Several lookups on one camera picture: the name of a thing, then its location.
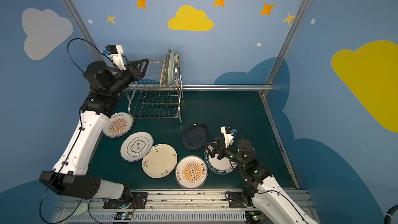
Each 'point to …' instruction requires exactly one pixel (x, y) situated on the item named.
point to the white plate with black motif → (137, 146)
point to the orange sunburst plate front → (191, 172)
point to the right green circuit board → (254, 216)
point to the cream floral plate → (159, 160)
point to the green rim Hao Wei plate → (218, 166)
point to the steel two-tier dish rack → (147, 98)
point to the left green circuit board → (123, 215)
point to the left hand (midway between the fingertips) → (146, 60)
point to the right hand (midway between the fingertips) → (211, 140)
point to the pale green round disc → (81, 209)
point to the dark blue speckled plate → (194, 136)
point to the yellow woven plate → (161, 79)
